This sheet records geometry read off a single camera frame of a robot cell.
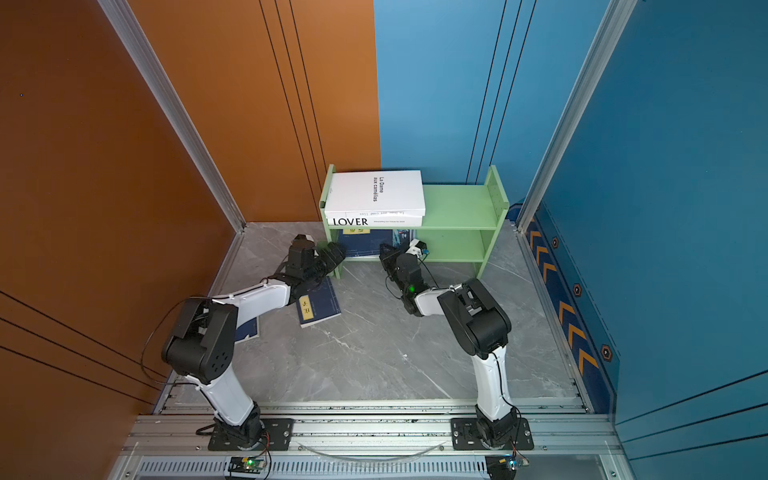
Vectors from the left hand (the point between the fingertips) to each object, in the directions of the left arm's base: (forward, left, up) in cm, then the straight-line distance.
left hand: (341, 251), depth 95 cm
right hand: (+1, -11, +2) cm, 12 cm away
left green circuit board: (-55, +18, -15) cm, 59 cm away
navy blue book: (-13, +7, -13) cm, 19 cm away
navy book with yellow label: (+4, -7, 0) cm, 8 cm away
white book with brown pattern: (+4, -12, +21) cm, 24 cm away
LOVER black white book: (-2, -12, +17) cm, 21 cm away
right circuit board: (-55, -44, -14) cm, 71 cm away
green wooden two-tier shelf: (+8, -33, +12) cm, 36 cm away
